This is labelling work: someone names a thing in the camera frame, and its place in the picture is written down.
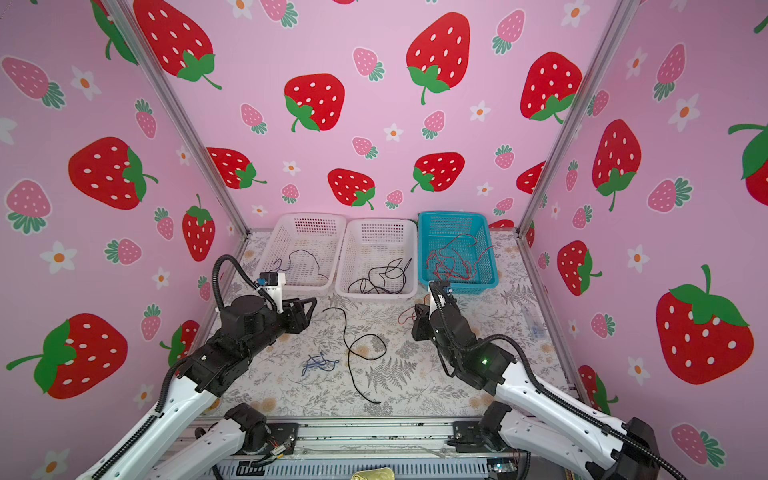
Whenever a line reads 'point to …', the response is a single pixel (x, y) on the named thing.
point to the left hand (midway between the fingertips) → (309, 299)
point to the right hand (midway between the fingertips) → (414, 305)
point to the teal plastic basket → (455, 247)
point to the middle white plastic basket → (378, 260)
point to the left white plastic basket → (305, 249)
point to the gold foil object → (385, 473)
